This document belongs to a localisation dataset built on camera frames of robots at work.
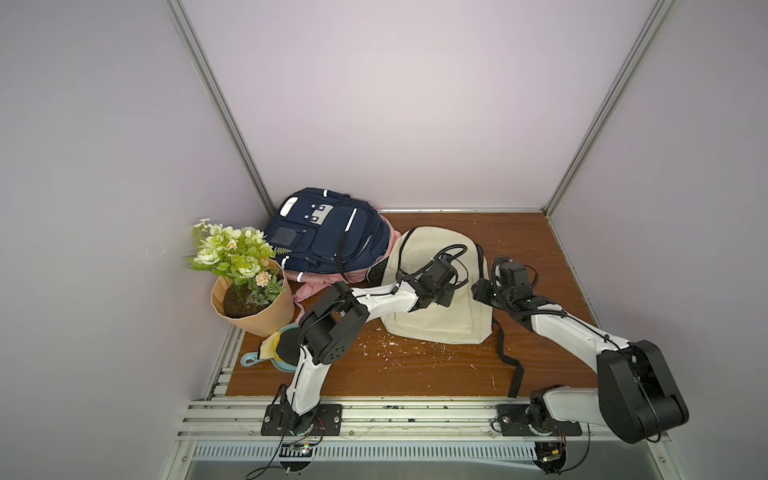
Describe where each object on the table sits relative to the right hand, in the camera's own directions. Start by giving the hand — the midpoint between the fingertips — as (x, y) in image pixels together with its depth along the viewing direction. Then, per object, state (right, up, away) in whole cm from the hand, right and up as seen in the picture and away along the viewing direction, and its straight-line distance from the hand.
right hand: (483, 274), depth 89 cm
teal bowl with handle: (-67, -22, -8) cm, 71 cm away
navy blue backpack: (-54, +14, +15) cm, 58 cm away
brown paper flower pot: (-73, -8, -7) cm, 74 cm away
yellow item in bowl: (-63, -20, -7) cm, 66 cm away
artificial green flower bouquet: (-67, +7, -14) cm, 68 cm away
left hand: (-9, -5, +2) cm, 10 cm away
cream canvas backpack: (-5, -14, -2) cm, 15 cm away
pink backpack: (-57, -4, +8) cm, 58 cm away
